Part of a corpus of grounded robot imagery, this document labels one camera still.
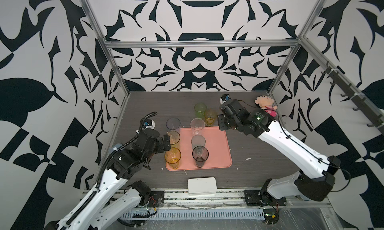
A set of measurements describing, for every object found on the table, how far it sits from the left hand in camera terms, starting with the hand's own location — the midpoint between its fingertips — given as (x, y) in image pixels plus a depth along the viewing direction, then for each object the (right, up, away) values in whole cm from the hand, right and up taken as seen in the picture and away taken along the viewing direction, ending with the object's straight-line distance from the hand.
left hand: (161, 135), depth 70 cm
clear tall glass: (+18, +2, +19) cm, 26 cm away
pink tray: (+29, -8, +19) cm, 36 cm away
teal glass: (+18, -5, +13) cm, 23 cm away
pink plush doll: (+65, +16, +35) cm, 76 cm away
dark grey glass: (+18, -11, +8) cm, 23 cm away
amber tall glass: (+4, -12, +8) cm, 16 cm away
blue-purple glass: (+4, +4, +15) cm, 16 cm away
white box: (+19, -26, +4) cm, 32 cm away
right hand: (+28, +8, +1) cm, 29 cm away
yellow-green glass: (+4, -5, +17) cm, 19 cm away
